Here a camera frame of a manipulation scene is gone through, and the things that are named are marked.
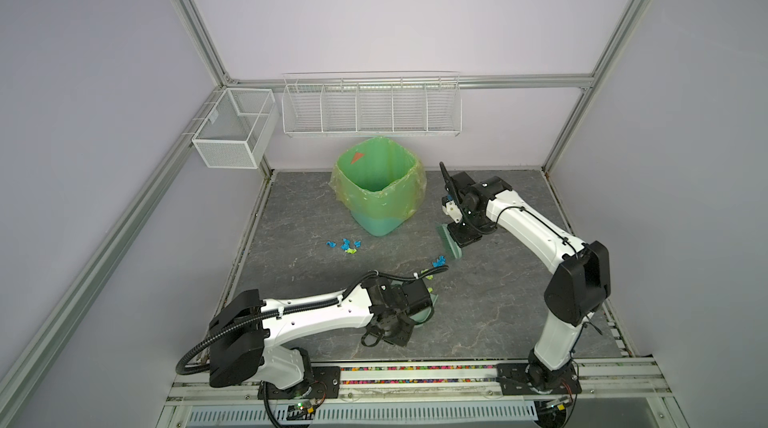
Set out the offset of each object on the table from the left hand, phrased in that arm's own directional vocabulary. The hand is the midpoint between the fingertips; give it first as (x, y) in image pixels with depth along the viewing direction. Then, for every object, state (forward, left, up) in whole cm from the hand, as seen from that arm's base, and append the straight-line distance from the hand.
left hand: (395, 343), depth 73 cm
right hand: (+24, -21, +6) cm, 33 cm away
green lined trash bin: (+37, +1, +18) cm, 41 cm away
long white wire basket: (+73, -14, +19) cm, 77 cm away
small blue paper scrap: (+24, -15, -6) cm, 29 cm away
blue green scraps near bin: (+33, +15, -7) cm, 37 cm away
